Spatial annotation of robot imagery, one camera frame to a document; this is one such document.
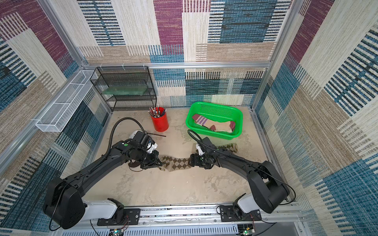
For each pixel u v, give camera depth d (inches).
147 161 27.5
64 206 16.0
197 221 28.7
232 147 38.3
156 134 42.1
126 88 41.8
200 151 30.0
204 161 26.4
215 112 43.3
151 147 27.6
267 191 17.1
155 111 39.1
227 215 28.7
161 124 41.1
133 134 40.5
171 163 35.2
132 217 28.9
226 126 41.6
